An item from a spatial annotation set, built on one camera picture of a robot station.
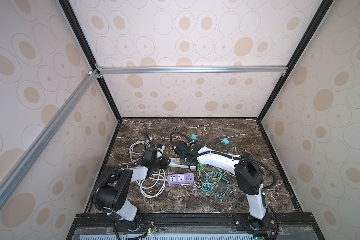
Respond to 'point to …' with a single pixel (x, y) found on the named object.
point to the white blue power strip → (172, 163)
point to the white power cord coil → (154, 185)
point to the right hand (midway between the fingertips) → (185, 161)
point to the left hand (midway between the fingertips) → (173, 157)
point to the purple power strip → (181, 179)
